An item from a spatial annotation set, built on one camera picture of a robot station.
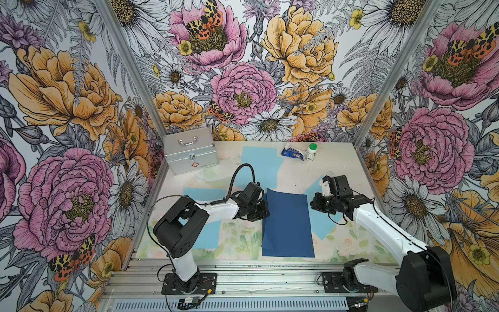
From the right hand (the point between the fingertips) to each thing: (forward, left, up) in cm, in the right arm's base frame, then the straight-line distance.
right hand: (310, 207), depth 85 cm
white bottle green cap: (+35, -8, -2) cm, 36 cm away
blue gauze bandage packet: (+39, +1, -6) cm, 40 cm away
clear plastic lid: (+27, +46, -9) cm, 54 cm away
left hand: (-1, +18, -7) cm, 19 cm away
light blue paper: (+35, +17, -9) cm, 40 cm away
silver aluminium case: (+30, +55, +7) cm, 63 cm away
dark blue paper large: (-7, +10, -9) cm, 15 cm away
